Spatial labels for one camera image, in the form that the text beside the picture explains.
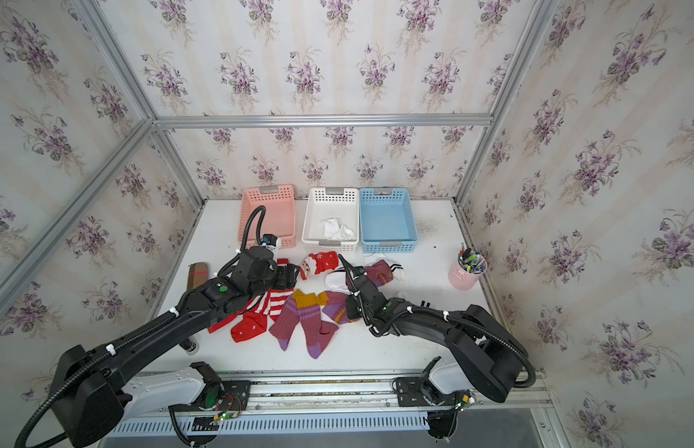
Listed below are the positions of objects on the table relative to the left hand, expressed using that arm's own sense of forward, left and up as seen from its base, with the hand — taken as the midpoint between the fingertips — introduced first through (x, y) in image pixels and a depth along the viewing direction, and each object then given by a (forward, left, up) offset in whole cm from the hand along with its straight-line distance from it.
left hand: (291, 267), depth 80 cm
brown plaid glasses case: (+6, +36, -15) cm, 39 cm away
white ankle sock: (+3, -13, -14) cm, 19 cm away
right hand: (-4, -19, -13) cm, 23 cm away
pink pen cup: (+1, -55, -4) cm, 55 cm away
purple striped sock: (-6, -13, -15) cm, 21 cm away
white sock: (+25, -16, -14) cm, 32 cm away
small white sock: (+26, -10, -13) cm, 31 cm away
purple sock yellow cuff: (-6, -3, -14) cm, 16 cm away
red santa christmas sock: (+11, -6, -14) cm, 19 cm away
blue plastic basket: (+32, -34, -17) cm, 50 cm away
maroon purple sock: (+6, -28, -13) cm, 32 cm away
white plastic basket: (+42, -15, -14) cm, 46 cm away
